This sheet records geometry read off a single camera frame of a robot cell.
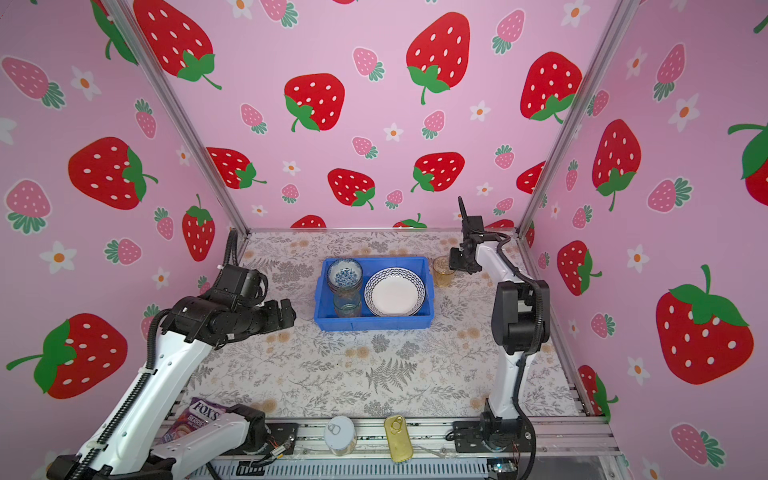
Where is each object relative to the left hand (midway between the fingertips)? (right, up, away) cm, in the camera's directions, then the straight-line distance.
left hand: (281, 316), depth 72 cm
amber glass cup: (+45, +9, +32) cm, 56 cm away
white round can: (+15, -28, -2) cm, 32 cm away
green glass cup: (+13, 0, +20) cm, 24 cm away
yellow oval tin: (+29, -29, -1) cm, 41 cm away
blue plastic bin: (+6, -5, +22) cm, 23 cm away
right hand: (+49, +13, +27) cm, 58 cm away
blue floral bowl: (+11, +9, +26) cm, 29 cm away
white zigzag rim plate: (+28, +3, +28) cm, 40 cm away
